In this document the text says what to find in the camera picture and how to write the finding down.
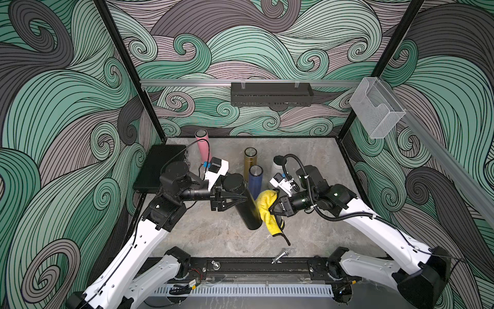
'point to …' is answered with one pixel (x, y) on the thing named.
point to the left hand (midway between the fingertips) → (243, 188)
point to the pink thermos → (203, 145)
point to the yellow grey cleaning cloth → (264, 200)
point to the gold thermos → (250, 159)
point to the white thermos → (277, 165)
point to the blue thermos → (255, 180)
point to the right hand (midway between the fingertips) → (267, 213)
